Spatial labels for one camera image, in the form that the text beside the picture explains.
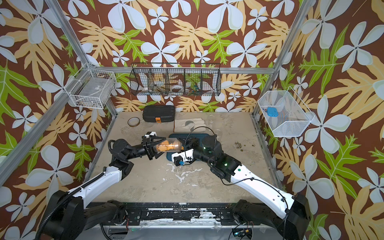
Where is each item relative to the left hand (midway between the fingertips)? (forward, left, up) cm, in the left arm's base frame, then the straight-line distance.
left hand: (166, 143), depth 66 cm
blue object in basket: (+25, -59, -5) cm, 64 cm away
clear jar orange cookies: (+1, -1, -3) cm, 3 cm away
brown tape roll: (+39, +34, -31) cm, 60 cm away
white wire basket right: (+22, -64, -3) cm, 68 cm away
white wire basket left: (+36, +47, +4) cm, 59 cm away
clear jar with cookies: (+26, -31, -27) cm, 49 cm away
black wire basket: (+50, -1, 0) cm, 50 cm away
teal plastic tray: (+1, -8, +3) cm, 8 cm away
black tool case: (+44, +14, -27) cm, 53 cm away
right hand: (+3, -6, 0) cm, 7 cm away
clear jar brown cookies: (+32, -26, -22) cm, 47 cm away
